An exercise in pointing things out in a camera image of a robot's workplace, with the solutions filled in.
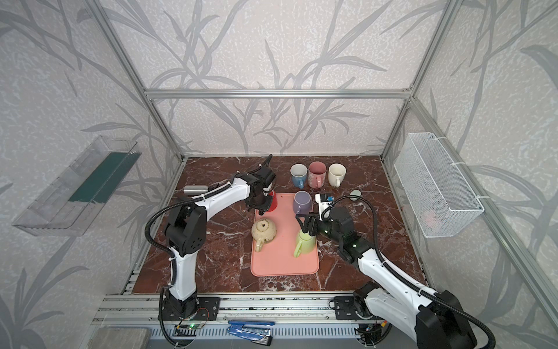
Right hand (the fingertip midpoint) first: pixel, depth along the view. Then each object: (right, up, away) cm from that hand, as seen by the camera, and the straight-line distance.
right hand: (302, 209), depth 80 cm
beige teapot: (-15, -9, +4) cm, 19 cm away
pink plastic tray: (-10, -20, +5) cm, 23 cm away
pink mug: (+8, +15, +23) cm, 29 cm away
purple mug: (0, +1, +14) cm, 14 cm away
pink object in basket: (+44, -2, -5) cm, 45 cm away
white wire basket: (+39, +5, -18) cm, 43 cm away
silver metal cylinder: (-51, +5, +24) cm, 57 cm away
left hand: (-15, +2, +15) cm, 21 cm away
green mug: (+2, -13, +1) cm, 13 cm away
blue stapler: (-21, -36, -12) cm, 43 cm away
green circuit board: (-37, -37, -9) cm, 53 cm away
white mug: (+17, +13, +23) cm, 32 cm away
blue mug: (-1, +14, +25) cm, 29 cm away
